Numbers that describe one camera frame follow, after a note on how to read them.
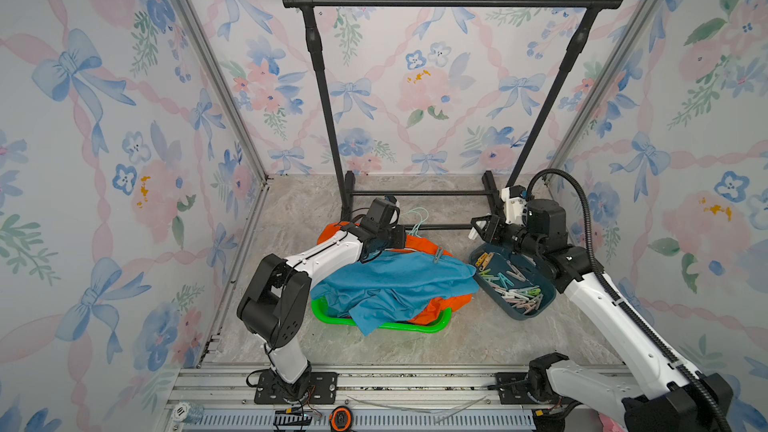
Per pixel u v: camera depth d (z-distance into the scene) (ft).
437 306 2.60
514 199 2.20
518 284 2.99
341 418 2.22
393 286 2.58
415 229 3.04
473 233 2.43
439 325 2.50
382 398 2.40
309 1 1.86
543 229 1.83
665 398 1.28
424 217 3.53
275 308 1.58
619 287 2.86
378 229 2.27
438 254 2.75
